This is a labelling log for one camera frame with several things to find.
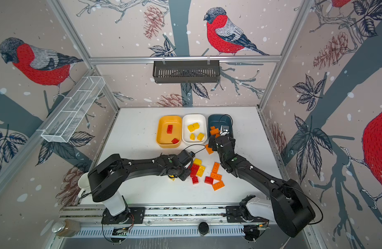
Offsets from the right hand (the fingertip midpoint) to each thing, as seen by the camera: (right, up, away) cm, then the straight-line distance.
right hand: (219, 135), depth 87 cm
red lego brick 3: (-7, -25, -3) cm, 26 cm away
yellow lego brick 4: (-16, -3, +16) cm, 23 cm away
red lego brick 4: (-14, -25, -3) cm, 29 cm away
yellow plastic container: (-35, -4, +14) cm, 38 cm away
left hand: (-17, -21, 0) cm, 27 cm away
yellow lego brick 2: (-17, +3, +20) cm, 26 cm away
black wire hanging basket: (-22, +43, +20) cm, 52 cm away
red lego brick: (-32, +2, +20) cm, 38 cm away
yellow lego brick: (-14, +5, +21) cm, 25 cm away
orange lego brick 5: (-1, +1, +15) cm, 15 cm away
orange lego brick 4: (-2, -20, +3) cm, 20 cm away
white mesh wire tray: (-77, +4, -17) cm, 79 cm away
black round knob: (-11, -36, -25) cm, 45 cm away
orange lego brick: (-5, -11, +10) cm, 16 cm away
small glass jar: (-68, -37, -23) cm, 81 cm away
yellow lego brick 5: (-11, -21, +1) cm, 24 cm away
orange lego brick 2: (-1, -27, -4) cm, 28 cm away
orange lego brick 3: (-2, -23, -1) cm, 23 cm away
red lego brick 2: (-27, -5, +13) cm, 31 cm away
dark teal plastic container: (+2, +8, +24) cm, 25 cm away
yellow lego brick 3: (-10, -3, +16) cm, 20 cm away
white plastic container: (-18, +9, +22) cm, 30 cm away
